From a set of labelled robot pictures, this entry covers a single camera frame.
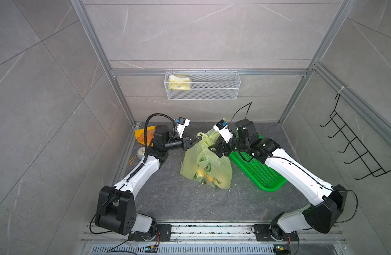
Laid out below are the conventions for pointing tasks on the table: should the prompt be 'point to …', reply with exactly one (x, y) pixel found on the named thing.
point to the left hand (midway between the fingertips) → (201, 137)
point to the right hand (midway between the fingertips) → (215, 142)
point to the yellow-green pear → (201, 173)
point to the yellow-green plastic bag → (205, 166)
